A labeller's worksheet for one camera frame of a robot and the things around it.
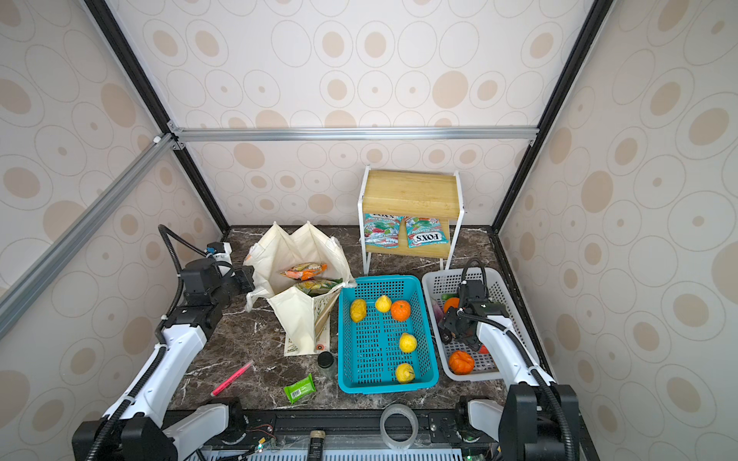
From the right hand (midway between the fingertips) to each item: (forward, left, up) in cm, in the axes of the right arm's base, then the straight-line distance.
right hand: (457, 327), depth 87 cm
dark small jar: (-11, +38, +5) cm, 40 cm away
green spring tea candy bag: (+8, +42, +12) cm, 44 cm away
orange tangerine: (+6, +17, +1) cm, 18 cm away
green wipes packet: (-16, +45, -2) cm, 48 cm away
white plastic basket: (+16, +3, 0) cm, 16 cm away
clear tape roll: (-22, +19, -2) cm, 29 cm away
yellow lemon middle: (-5, +15, 0) cm, 16 cm away
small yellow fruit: (+9, +22, -1) cm, 24 cm away
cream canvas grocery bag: (-1, +45, +7) cm, 45 cm away
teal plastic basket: (-1, +22, -5) cm, 22 cm away
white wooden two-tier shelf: (+28, +13, +28) cm, 42 cm away
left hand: (+11, +57, +19) cm, 61 cm away
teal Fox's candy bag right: (+28, +8, +13) cm, 32 cm away
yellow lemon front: (-13, +17, +1) cm, 22 cm away
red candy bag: (+15, +46, +10) cm, 50 cm away
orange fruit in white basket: (+8, 0, +1) cm, 8 cm away
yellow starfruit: (+6, +30, +1) cm, 31 cm away
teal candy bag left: (+27, +22, +14) cm, 38 cm away
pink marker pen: (-13, +66, -3) cm, 67 cm away
